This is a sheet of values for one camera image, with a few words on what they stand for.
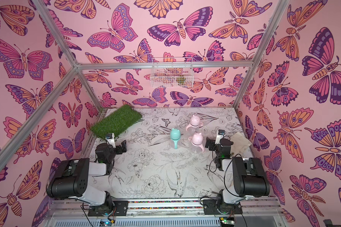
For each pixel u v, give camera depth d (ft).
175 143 2.86
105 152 2.39
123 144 2.87
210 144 2.78
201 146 2.80
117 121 3.54
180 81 3.10
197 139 2.69
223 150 2.36
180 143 3.13
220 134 2.65
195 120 2.97
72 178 1.52
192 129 3.28
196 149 3.02
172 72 3.12
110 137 2.66
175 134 2.75
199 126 3.12
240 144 3.19
